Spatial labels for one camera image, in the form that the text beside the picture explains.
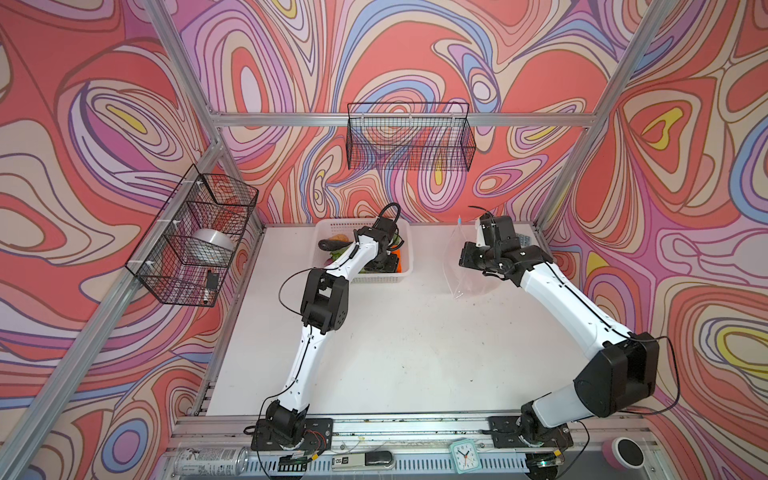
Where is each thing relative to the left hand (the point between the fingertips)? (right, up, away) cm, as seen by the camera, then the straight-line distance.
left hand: (389, 267), depth 104 cm
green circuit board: (-24, -47, -32) cm, 62 cm away
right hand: (+22, +3, -20) cm, 30 cm away
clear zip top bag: (+20, -2, -24) cm, 31 cm away
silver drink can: (-41, -42, -38) cm, 70 cm away
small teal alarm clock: (+18, -43, -35) cm, 58 cm away
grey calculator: (+53, +10, +10) cm, 55 cm away
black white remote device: (-6, -42, -38) cm, 57 cm away
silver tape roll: (-42, +7, -34) cm, 55 cm away
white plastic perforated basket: (-24, +14, +3) cm, 28 cm away
